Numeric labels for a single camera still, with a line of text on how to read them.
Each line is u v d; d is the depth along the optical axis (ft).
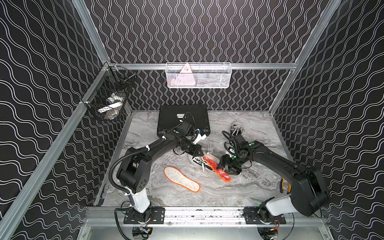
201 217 2.48
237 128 3.29
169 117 3.60
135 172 1.54
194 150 2.48
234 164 2.36
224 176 2.56
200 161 2.82
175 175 2.88
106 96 3.07
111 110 2.40
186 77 2.95
